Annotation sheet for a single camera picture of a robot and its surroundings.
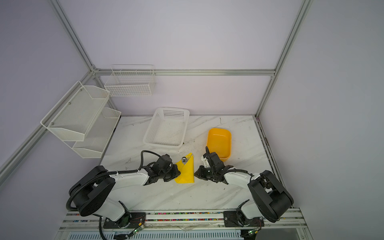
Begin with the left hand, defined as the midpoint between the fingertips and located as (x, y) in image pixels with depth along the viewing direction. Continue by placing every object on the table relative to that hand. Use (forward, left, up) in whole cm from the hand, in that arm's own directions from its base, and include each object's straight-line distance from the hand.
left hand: (180, 173), depth 88 cm
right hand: (-2, -8, +2) cm, 8 cm away
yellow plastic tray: (+23, -25, +1) cm, 34 cm away
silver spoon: (+9, -1, 0) cm, 9 cm away
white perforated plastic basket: (+38, +13, -2) cm, 40 cm away
